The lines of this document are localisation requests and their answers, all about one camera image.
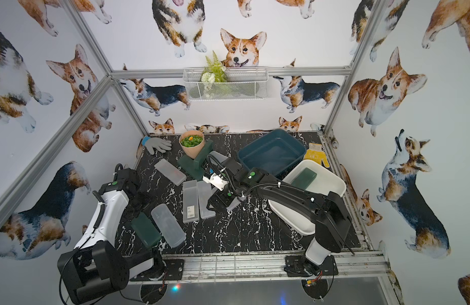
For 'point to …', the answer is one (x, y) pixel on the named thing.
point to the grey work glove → (155, 142)
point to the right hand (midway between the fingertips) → (212, 200)
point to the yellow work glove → (315, 152)
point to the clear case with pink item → (170, 171)
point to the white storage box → (328, 180)
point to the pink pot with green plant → (193, 142)
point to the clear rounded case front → (169, 225)
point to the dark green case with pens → (304, 178)
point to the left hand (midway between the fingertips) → (145, 205)
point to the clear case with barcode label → (190, 201)
